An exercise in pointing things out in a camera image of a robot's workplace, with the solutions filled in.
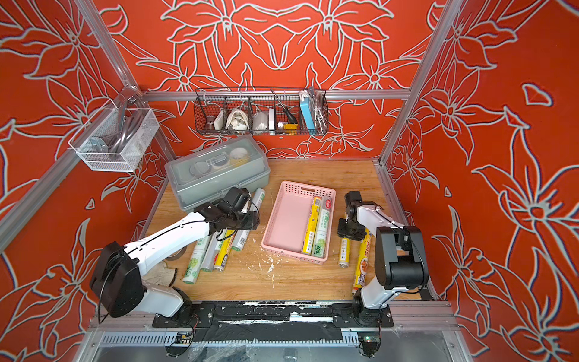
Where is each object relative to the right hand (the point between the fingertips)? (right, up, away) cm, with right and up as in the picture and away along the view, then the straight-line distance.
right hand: (342, 233), depth 91 cm
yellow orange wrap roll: (+5, -9, -10) cm, 14 cm away
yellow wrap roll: (0, -4, -6) cm, 7 cm away
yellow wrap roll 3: (-48, -5, -6) cm, 48 cm away
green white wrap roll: (-9, 0, -3) cm, 10 cm away
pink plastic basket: (-24, +1, +1) cm, 24 cm away
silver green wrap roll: (-53, -8, -9) cm, 54 cm away
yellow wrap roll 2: (-13, +3, +1) cm, 13 cm away
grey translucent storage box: (-55, +24, -3) cm, 60 cm away
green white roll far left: (-58, -11, -13) cm, 60 cm away
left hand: (-35, +7, -7) cm, 37 cm away
